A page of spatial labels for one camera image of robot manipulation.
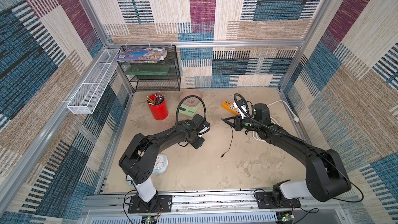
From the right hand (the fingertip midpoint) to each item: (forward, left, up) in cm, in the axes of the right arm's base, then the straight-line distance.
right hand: (227, 122), depth 83 cm
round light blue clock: (-17, +35, -14) cm, 41 cm away
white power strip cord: (+14, -50, -18) cm, 55 cm away
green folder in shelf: (+30, +46, +11) cm, 56 cm away
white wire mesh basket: (+1, +66, +18) cm, 68 cm away
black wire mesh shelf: (+43, +48, -4) cm, 65 cm away
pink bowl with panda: (+25, +21, -12) cm, 35 cm away
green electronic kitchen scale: (+18, +21, -14) cm, 31 cm away
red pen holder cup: (+16, +41, -12) cm, 45 cm away
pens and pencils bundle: (+19, +40, -2) cm, 44 cm away
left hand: (-4, +15, -13) cm, 21 cm away
